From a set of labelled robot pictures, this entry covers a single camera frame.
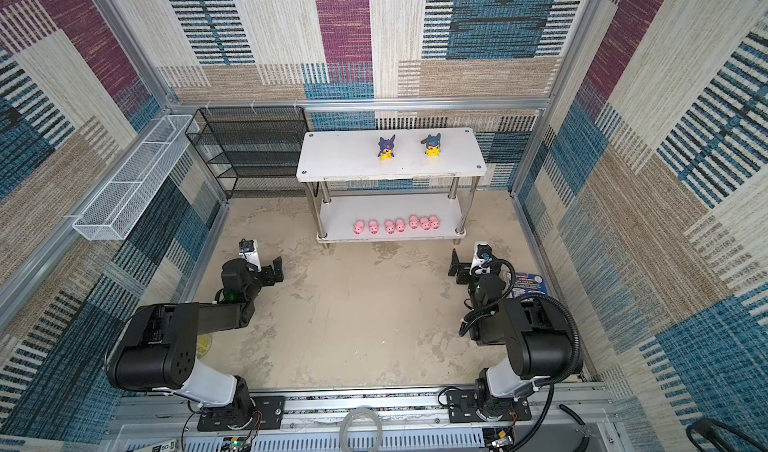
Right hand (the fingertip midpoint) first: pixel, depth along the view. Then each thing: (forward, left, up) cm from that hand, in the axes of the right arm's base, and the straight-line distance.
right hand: (470, 252), depth 90 cm
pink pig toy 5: (+14, +16, -2) cm, 21 cm away
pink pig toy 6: (+13, +12, -2) cm, 18 cm away
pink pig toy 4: (+13, +20, -2) cm, 24 cm away
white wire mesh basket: (-3, +89, +24) cm, 92 cm away
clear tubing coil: (-39, +35, -6) cm, 53 cm away
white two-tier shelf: (+40, +22, -10) cm, 47 cm away
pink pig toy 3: (+12, +24, -2) cm, 27 cm away
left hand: (+3, +63, -2) cm, 63 cm away
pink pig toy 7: (+13, +9, -2) cm, 16 cm away
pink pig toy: (+12, +34, -2) cm, 36 cm away
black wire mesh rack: (+41, +72, +7) cm, 83 cm away
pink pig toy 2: (+13, +29, -2) cm, 32 cm away
